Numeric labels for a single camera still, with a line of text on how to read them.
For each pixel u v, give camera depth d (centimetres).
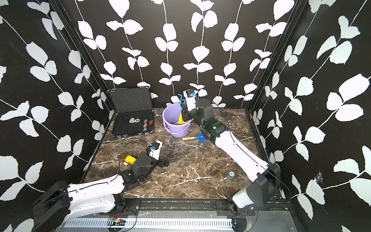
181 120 78
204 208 75
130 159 85
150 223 70
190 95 59
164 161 71
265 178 40
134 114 111
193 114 61
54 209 41
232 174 80
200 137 101
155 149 66
